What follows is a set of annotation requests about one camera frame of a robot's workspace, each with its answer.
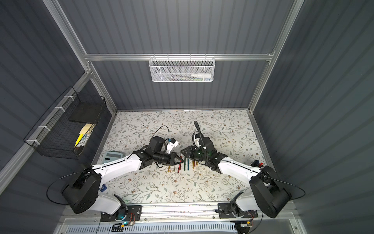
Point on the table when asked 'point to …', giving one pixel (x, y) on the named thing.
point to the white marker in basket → (201, 75)
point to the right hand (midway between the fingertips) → (182, 152)
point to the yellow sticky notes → (83, 128)
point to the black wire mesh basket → (65, 129)
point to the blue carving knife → (188, 164)
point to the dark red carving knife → (179, 165)
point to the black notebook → (88, 112)
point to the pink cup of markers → (255, 163)
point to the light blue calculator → (110, 156)
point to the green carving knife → (184, 163)
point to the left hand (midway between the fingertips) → (184, 164)
